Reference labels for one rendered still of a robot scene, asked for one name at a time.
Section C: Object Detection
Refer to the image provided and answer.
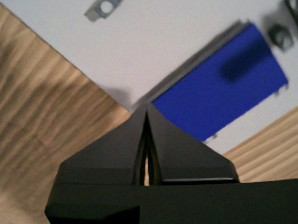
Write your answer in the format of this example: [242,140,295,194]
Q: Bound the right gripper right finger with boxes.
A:
[147,103,241,186]

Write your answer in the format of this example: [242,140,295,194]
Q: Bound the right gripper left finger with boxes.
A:
[52,103,147,187]

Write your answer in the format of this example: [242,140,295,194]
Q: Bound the blue flat plate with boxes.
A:
[143,16,290,142]

